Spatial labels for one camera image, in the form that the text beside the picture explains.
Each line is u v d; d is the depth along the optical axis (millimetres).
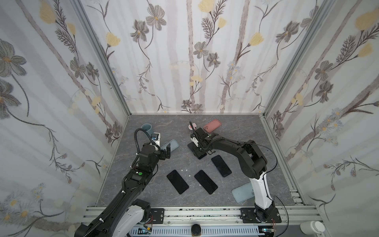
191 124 852
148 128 1043
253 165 544
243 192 821
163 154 704
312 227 642
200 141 780
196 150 883
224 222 732
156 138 672
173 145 1018
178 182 880
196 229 626
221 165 915
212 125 1147
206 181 859
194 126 1106
